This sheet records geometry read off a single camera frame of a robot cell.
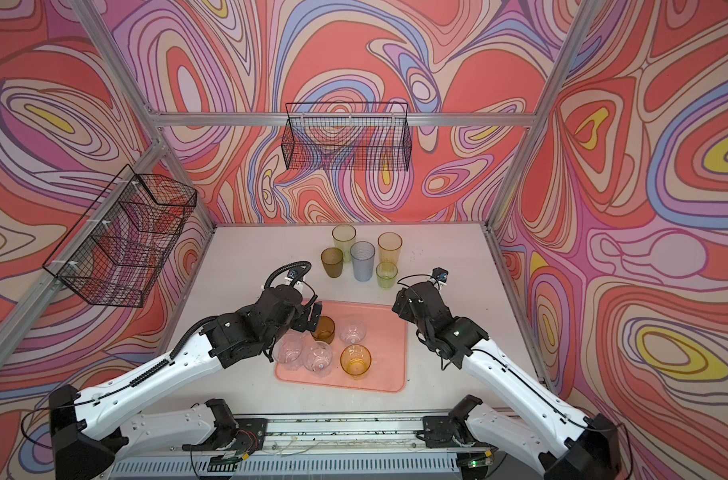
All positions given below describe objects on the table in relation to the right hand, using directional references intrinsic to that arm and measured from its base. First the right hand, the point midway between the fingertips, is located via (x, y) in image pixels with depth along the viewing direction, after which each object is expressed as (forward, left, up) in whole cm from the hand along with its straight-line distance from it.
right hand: (411, 305), depth 79 cm
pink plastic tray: (-3, +7, -15) cm, 17 cm away
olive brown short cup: (+25, +24, -10) cm, 35 cm away
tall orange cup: (+24, +4, -2) cm, 24 cm away
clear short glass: (-2, +17, -11) cm, 20 cm away
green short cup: (+20, +5, -12) cm, 24 cm away
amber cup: (-9, +16, -14) cm, 23 cm away
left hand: (0, +26, +5) cm, 27 cm away
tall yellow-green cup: (+28, +19, -2) cm, 34 cm away
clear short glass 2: (-8, +27, -14) cm, 31 cm away
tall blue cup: (+24, +13, -7) cm, 28 cm away
